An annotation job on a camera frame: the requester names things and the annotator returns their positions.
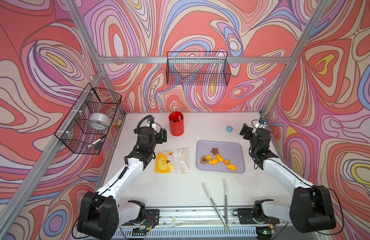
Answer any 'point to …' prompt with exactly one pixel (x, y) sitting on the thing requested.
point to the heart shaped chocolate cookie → (203, 160)
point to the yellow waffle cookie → (209, 157)
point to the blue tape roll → (229, 129)
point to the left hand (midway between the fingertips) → (158, 129)
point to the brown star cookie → (214, 151)
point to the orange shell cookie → (226, 161)
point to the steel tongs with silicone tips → (224, 220)
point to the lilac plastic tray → (232, 150)
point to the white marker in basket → (96, 141)
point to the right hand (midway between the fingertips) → (251, 128)
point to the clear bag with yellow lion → (174, 161)
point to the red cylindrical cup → (176, 123)
